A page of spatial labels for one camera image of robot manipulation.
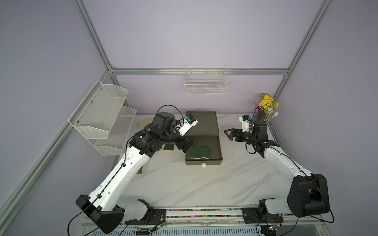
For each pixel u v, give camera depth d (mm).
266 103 910
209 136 823
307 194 419
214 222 731
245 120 761
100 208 367
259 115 1010
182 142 573
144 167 904
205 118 908
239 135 748
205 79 952
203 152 839
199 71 927
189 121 551
